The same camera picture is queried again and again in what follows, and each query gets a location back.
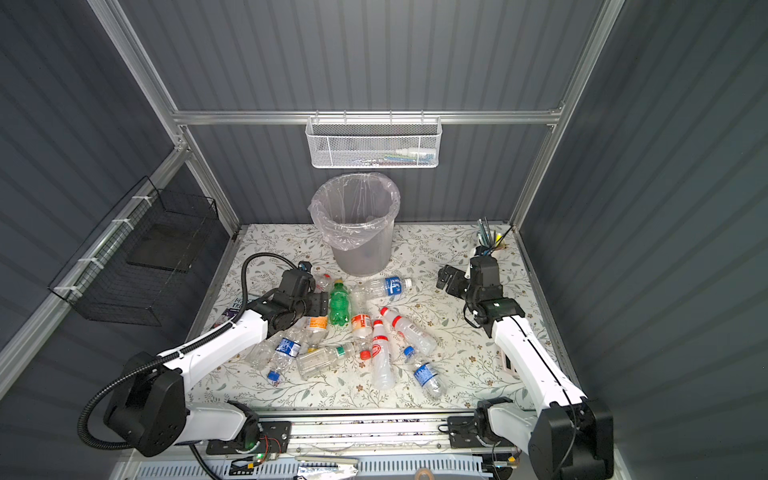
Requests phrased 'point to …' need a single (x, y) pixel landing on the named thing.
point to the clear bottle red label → (362, 320)
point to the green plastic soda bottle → (339, 304)
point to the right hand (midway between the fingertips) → (457, 277)
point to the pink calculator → (507, 364)
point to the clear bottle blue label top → (385, 288)
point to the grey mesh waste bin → (369, 258)
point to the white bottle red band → (412, 334)
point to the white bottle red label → (383, 372)
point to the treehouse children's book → (229, 313)
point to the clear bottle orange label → (317, 329)
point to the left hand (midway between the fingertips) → (314, 296)
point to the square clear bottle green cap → (319, 361)
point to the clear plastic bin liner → (350, 208)
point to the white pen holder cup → (490, 241)
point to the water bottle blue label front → (425, 374)
